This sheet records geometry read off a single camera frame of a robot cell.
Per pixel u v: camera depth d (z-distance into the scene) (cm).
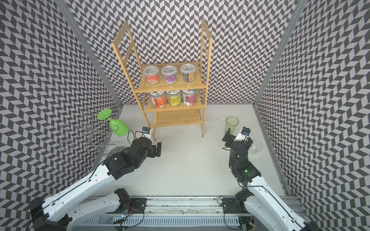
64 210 40
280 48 83
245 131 61
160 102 72
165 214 71
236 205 67
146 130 64
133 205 71
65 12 72
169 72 62
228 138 68
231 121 91
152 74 63
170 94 72
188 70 65
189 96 72
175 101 74
